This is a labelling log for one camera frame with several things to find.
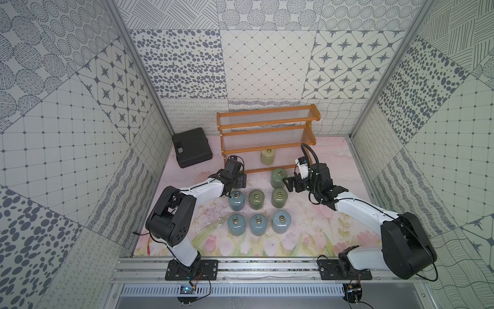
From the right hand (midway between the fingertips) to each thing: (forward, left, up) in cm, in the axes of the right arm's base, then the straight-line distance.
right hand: (293, 178), depth 89 cm
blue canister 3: (-20, +16, -3) cm, 26 cm away
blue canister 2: (-19, +7, -2) cm, 21 cm away
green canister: (-10, +17, -2) cm, 20 cm away
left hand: (+2, +24, -3) cm, 24 cm away
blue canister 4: (-10, +26, -3) cm, 28 cm away
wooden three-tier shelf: (+29, +11, -3) cm, 31 cm away
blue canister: (-21, +25, -3) cm, 33 cm away
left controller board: (-42, +43, -12) cm, 62 cm away
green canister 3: (+3, +7, -3) cm, 8 cm away
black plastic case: (+25, +56, -6) cm, 61 cm away
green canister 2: (-8, +7, -3) cm, 11 cm away
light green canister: (+16, +11, -2) cm, 19 cm away
